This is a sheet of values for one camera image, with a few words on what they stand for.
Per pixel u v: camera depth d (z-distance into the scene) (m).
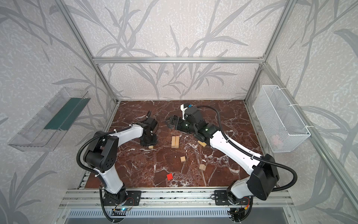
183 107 0.69
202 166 0.84
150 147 0.92
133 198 0.73
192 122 0.58
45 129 0.64
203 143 0.93
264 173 0.40
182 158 0.87
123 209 0.71
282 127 0.62
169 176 0.81
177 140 0.94
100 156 0.49
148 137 0.79
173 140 0.94
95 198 0.75
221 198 0.73
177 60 0.94
